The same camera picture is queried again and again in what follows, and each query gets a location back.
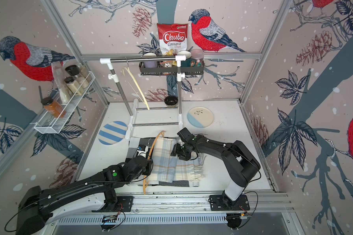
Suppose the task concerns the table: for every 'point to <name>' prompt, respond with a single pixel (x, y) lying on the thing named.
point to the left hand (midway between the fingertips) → (155, 160)
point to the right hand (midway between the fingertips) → (173, 155)
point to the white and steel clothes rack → (132, 111)
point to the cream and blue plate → (200, 117)
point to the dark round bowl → (171, 101)
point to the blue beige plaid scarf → (167, 168)
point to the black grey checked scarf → (133, 143)
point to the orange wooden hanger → (144, 184)
